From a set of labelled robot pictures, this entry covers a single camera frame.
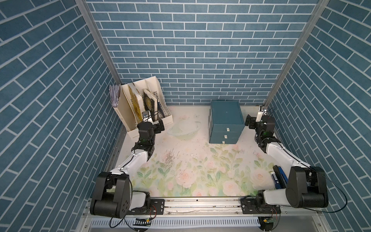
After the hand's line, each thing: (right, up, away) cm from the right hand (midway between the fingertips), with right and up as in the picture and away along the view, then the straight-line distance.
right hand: (258, 116), depth 87 cm
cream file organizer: (-78, +13, +20) cm, 81 cm away
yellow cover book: (-76, +10, +4) cm, 77 cm away
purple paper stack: (-88, +14, 0) cm, 89 cm away
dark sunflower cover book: (-69, +8, +13) cm, 70 cm away
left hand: (-62, -2, -1) cm, 62 cm away
